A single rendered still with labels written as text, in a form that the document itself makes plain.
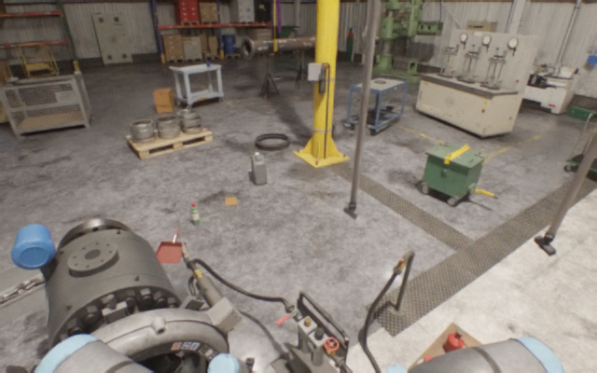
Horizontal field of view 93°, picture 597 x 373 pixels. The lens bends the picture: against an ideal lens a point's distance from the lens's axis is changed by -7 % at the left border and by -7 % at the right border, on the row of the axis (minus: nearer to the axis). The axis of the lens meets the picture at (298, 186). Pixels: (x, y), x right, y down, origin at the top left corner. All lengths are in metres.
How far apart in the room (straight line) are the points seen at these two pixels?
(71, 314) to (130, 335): 0.40
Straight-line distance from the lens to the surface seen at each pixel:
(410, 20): 11.47
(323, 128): 4.37
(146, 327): 1.25
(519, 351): 0.67
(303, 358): 2.19
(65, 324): 1.60
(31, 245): 1.77
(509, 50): 6.78
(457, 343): 1.76
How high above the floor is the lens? 1.89
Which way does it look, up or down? 30 degrees down
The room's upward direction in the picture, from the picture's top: 1 degrees clockwise
